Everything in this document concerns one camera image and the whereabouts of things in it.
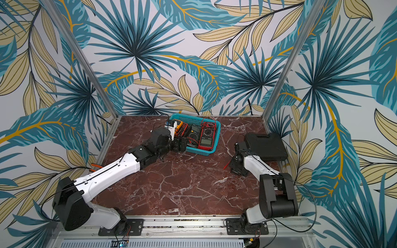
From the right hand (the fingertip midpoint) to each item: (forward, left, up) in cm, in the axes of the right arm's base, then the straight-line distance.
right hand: (237, 167), depth 92 cm
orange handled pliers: (+5, +87, -2) cm, 87 cm away
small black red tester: (-1, +30, +27) cm, 40 cm away
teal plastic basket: (+33, +25, +7) cm, 42 cm away
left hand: (+6, +32, +21) cm, 39 cm away
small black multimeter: (-1, +3, +7) cm, 8 cm away
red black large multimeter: (+18, +16, +8) cm, 26 cm away
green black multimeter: (+19, +25, +8) cm, 32 cm away
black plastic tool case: (+12, -22, +3) cm, 25 cm away
